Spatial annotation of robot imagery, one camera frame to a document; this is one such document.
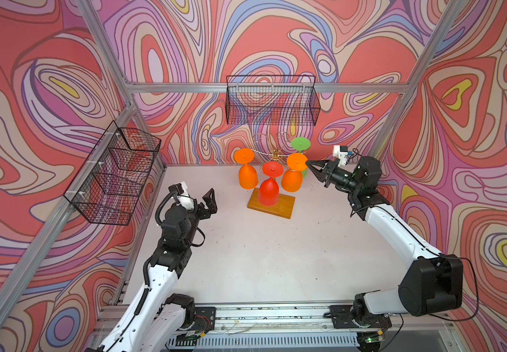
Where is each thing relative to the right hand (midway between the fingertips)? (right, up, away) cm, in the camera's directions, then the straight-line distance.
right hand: (305, 167), depth 73 cm
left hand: (-34, -9, +1) cm, 35 cm away
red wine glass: (-12, -7, +6) cm, 15 cm away
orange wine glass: (-3, -4, +7) cm, 9 cm away
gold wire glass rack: (-12, +16, +42) cm, 46 cm away
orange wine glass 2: (-20, -2, +12) cm, 23 cm away
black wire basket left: (-73, -7, +9) cm, 74 cm away
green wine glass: (+1, +10, +8) cm, 13 cm away
